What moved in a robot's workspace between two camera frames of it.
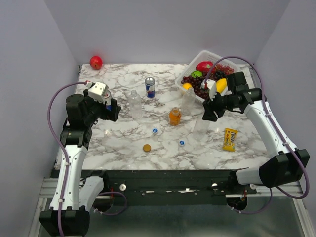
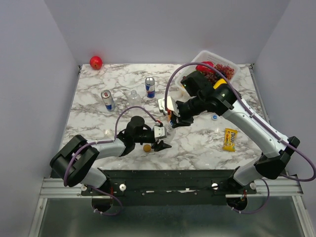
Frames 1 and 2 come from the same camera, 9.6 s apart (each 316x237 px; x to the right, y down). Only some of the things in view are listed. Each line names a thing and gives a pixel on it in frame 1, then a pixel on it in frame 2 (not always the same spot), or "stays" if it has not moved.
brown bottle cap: (146, 148) stays
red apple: (96, 62) stays
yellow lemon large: (221, 84) stays
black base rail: (171, 187) stays
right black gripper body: (219, 104) -> (190, 108)
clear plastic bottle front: (201, 127) -> (171, 134)
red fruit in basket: (205, 66) stays
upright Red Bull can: (150, 87) stays
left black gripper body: (98, 110) -> (144, 138)
